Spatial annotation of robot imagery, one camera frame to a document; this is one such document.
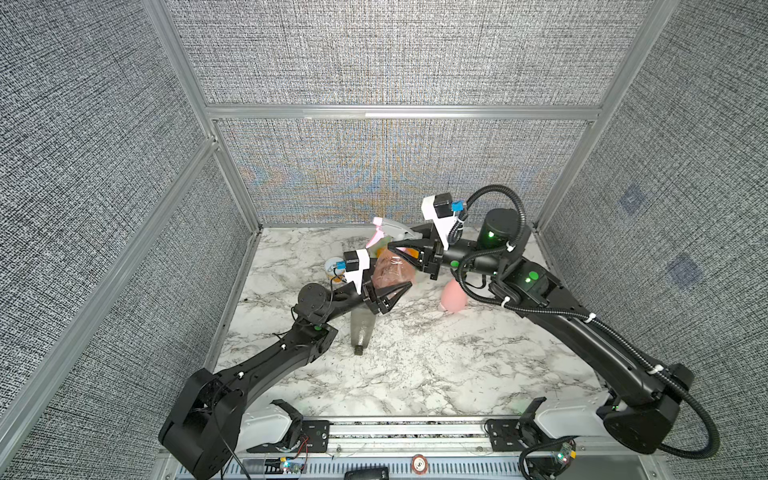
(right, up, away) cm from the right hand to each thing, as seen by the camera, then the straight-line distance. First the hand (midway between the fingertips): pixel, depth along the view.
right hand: (392, 238), depth 54 cm
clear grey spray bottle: (-8, -23, +34) cm, 42 cm away
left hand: (+4, -7, +8) cm, 12 cm away
